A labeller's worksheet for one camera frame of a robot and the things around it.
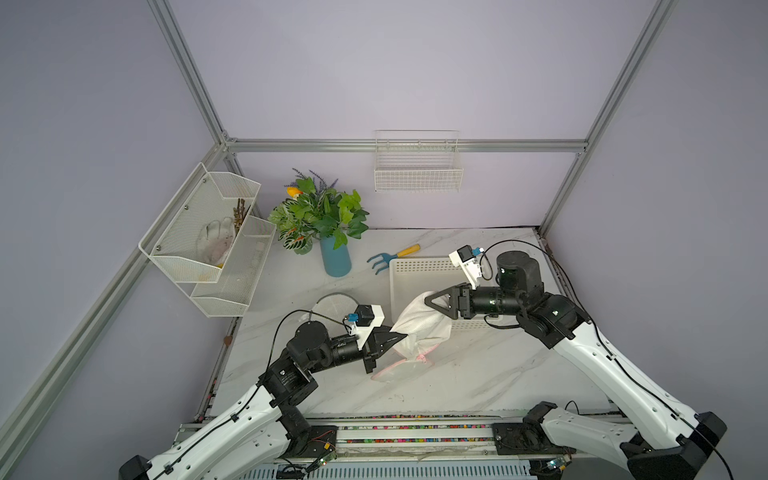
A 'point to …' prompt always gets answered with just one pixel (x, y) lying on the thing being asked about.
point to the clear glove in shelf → (215, 240)
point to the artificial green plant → (310, 208)
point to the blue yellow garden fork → (388, 257)
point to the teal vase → (337, 262)
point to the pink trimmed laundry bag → (426, 328)
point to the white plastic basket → (410, 276)
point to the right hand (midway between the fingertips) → (432, 305)
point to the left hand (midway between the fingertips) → (401, 333)
